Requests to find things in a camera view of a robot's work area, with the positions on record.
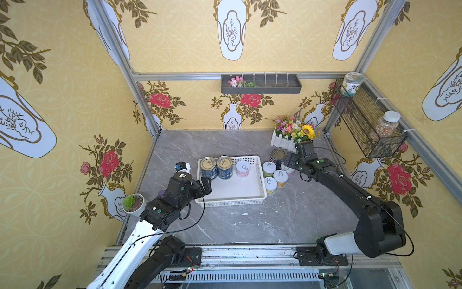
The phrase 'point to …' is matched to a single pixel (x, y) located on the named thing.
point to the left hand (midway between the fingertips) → (195, 181)
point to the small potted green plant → (133, 203)
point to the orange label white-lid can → (281, 177)
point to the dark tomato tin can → (277, 156)
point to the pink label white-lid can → (289, 170)
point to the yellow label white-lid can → (270, 185)
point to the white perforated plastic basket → (237, 191)
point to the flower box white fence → (290, 131)
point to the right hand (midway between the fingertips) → (298, 159)
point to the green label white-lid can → (269, 168)
